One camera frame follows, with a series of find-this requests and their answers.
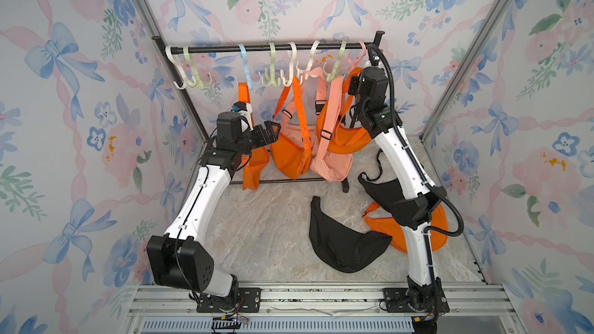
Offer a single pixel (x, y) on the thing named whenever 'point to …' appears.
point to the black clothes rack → (336, 181)
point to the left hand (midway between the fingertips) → (272, 127)
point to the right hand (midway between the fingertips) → (370, 69)
